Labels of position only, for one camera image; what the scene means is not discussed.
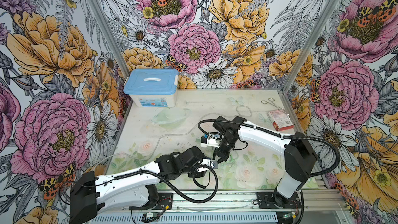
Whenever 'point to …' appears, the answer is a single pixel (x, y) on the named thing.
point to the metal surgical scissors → (270, 102)
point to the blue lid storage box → (152, 87)
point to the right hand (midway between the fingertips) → (217, 164)
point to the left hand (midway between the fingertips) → (201, 163)
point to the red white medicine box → (280, 120)
